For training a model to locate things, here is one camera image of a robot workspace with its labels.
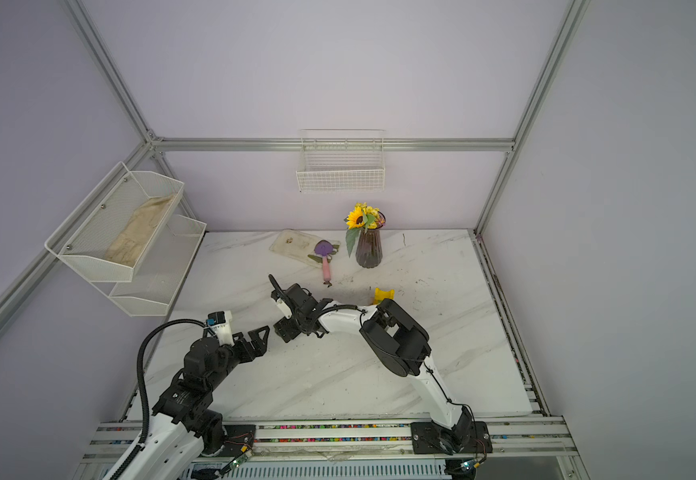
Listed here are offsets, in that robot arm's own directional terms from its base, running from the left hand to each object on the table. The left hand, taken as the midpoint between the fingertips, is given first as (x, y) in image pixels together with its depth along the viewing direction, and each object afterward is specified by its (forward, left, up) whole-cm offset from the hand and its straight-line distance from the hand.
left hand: (255, 334), depth 81 cm
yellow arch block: (+13, -35, +1) cm, 37 cm away
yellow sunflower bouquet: (+32, -29, +15) cm, 46 cm away
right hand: (+8, -5, -9) cm, 13 cm away
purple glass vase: (+32, -32, 0) cm, 45 cm away
